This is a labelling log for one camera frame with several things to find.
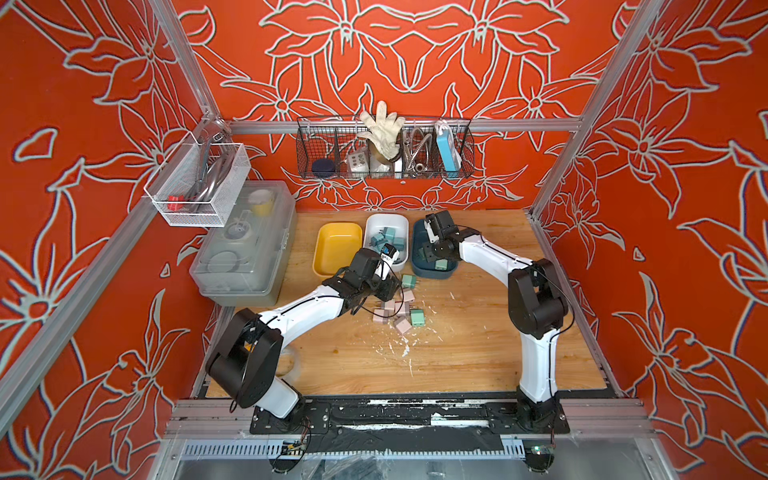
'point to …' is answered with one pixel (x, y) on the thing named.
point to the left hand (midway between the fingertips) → (395, 277)
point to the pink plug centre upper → (409, 296)
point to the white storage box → (376, 222)
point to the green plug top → (409, 281)
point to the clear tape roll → (289, 365)
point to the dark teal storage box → (422, 267)
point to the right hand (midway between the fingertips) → (426, 248)
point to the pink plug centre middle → (404, 310)
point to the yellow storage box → (335, 245)
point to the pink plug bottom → (404, 325)
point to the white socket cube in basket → (358, 163)
